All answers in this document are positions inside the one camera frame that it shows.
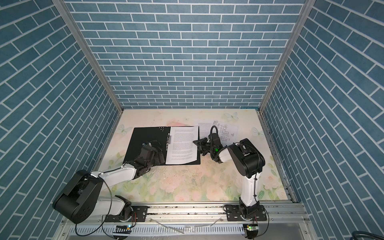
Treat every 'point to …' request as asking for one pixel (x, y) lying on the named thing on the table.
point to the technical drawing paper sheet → (227, 133)
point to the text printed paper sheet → (182, 144)
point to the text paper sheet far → (204, 130)
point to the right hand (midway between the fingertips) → (191, 141)
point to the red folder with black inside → (157, 136)
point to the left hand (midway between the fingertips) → (158, 156)
